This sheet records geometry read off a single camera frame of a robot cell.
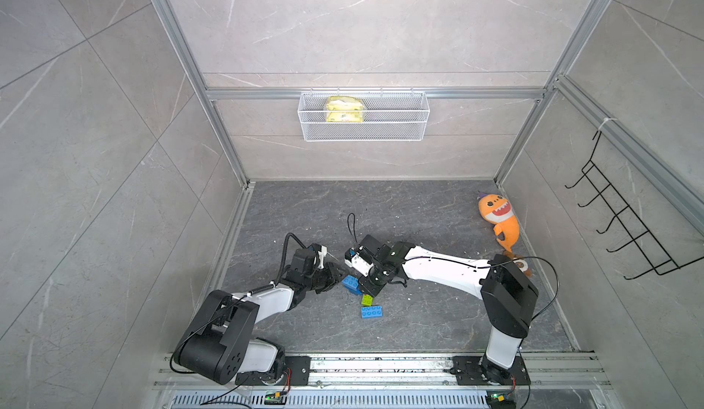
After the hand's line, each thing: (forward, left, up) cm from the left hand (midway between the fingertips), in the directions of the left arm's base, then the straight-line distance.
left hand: (349, 270), depth 88 cm
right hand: (-5, -5, 0) cm, 7 cm away
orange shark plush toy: (+22, -56, +2) cm, 60 cm away
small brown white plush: (+1, -60, -4) cm, 60 cm away
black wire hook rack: (-11, -71, +26) cm, 76 cm away
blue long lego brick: (-12, -6, -3) cm, 14 cm away
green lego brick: (-9, -5, -4) cm, 11 cm away
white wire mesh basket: (+50, -16, +25) cm, 58 cm away
